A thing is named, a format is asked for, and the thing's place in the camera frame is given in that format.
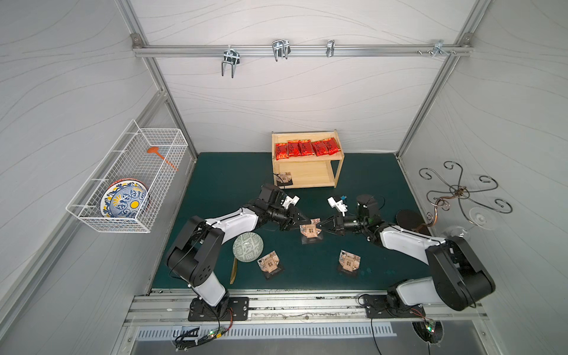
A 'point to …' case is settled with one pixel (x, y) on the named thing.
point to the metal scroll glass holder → (438, 200)
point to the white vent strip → (269, 330)
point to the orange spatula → (154, 149)
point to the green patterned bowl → (248, 247)
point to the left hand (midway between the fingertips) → (310, 225)
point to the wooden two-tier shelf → (312, 171)
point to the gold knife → (234, 271)
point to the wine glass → (481, 217)
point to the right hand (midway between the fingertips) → (317, 226)
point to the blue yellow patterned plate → (124, 199)
